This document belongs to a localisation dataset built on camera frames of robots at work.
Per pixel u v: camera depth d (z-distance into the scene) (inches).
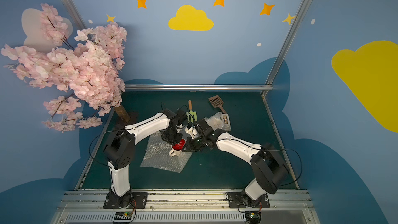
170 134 30.1
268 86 45.4
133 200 28.9
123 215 28.7
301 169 16.9
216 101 46.7
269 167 17.6
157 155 35.0
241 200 29.5
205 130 26.6
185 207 29.0
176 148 32.8
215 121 37.1
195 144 28.4
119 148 19.6
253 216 28.9
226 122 39.7
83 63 22.9
